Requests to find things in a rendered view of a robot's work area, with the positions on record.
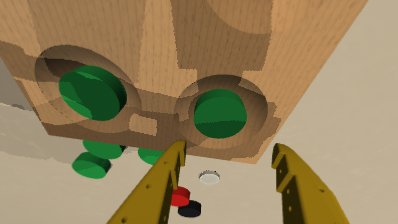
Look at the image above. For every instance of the green disc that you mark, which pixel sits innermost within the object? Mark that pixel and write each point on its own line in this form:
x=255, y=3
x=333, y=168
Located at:
x=219, y=113
x=149, y=156
x=104, y=150
x=93, y=92
x=90, y=166

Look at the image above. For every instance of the tan counting tray with round pockets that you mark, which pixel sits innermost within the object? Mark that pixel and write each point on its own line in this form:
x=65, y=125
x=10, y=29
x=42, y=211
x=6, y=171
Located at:
x=167, y=53

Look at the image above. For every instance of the red disc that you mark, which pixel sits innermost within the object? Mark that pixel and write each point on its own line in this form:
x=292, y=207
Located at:
x=180, y=197

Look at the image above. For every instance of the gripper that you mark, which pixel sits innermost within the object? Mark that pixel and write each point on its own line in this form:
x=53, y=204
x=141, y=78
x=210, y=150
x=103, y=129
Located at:
x=305, y=197

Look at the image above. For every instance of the black disc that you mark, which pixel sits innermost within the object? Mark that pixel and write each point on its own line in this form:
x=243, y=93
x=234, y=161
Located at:
x=191, y=210

